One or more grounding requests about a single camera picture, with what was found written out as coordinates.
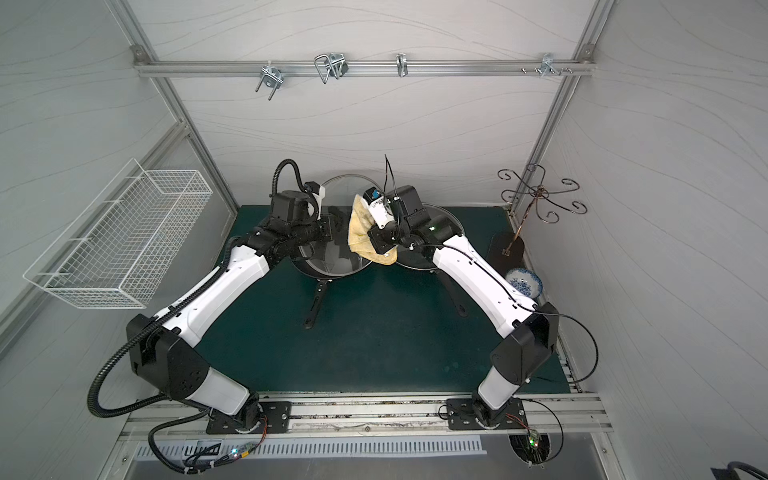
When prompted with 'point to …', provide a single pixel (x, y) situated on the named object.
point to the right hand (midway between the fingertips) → (372, 228)
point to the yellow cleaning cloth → (360, 223)
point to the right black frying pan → (451, 289)
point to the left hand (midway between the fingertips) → (339, 220)
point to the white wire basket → (120, 248)
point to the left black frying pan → (322, 280)
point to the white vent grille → (206, 450)
